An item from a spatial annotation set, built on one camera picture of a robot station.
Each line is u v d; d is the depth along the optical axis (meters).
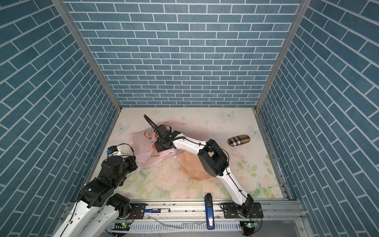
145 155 0.80
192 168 0.89
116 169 0.55
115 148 0.66
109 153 0.63
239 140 0.98
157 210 0.74
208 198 0.75
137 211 0.74
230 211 0.73
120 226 0.72
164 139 0.74
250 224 0.71
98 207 0.50
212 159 0.56
